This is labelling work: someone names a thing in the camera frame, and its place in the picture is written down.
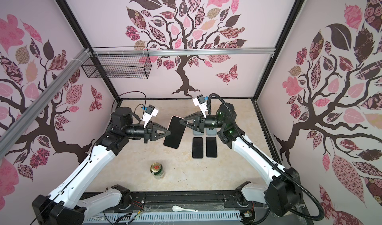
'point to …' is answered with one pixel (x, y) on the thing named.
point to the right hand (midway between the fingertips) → (181, 122)
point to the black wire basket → (133, 62)
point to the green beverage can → (156, 170)
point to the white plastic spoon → (177, 208)
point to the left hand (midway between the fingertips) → (169, 136)
